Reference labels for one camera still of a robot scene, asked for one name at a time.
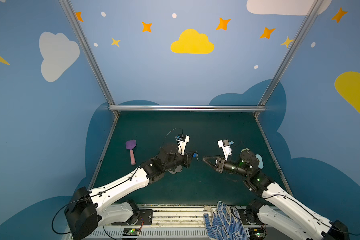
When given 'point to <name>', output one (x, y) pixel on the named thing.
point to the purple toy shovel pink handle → (130, 144)
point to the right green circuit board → (256, 232)
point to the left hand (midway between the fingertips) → (198, 153)
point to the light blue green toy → (259, 157)
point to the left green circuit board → (131, 231)
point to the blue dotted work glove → (226, 225)
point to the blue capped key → (195, 155)
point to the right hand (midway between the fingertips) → (205, 157)
